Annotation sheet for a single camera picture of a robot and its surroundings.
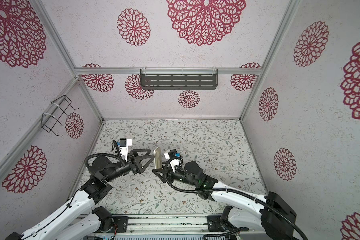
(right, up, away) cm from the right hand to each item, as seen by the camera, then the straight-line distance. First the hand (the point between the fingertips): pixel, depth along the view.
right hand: (156, 166), depth 67 cm
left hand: (-1, +5, -2) cm, 6 cm away
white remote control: (+1, +4, -4) cm, 6 cm away
